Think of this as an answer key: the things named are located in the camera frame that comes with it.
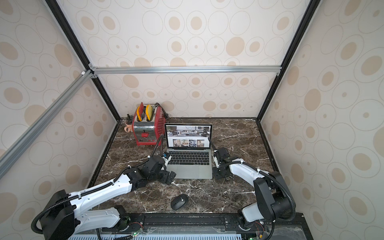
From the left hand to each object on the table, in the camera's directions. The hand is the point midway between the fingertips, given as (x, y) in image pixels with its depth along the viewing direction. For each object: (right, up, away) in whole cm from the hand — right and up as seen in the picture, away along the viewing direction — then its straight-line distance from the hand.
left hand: (172, 171), depth 82 cm
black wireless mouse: (+5, -15, -3) cm, 16 cm away
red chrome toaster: (-17, +21, +13) cm, 30 cm away
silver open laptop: (+8, +12, +18) cm, 23 cm away
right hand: (+26, -4, +8) cm, 28 cm away
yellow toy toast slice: (-17, +34, +15) cm, 41 cm away
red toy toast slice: (-22, +34, +13) cm, 43 cm away
